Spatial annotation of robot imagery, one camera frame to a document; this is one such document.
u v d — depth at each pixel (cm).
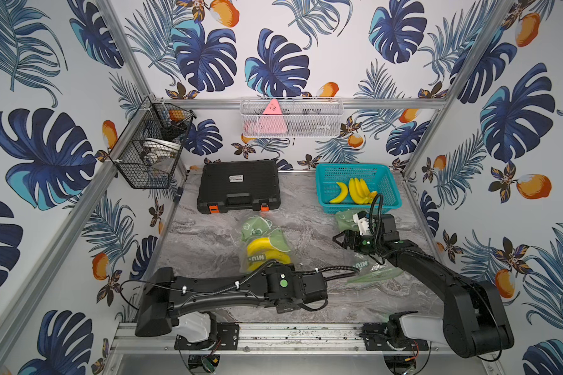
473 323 42
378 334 75
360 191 110
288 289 47
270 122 90
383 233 69
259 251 90
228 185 108
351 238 78
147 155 84
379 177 113
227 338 73
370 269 84
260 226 94
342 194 110
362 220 82
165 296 41
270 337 76
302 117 101
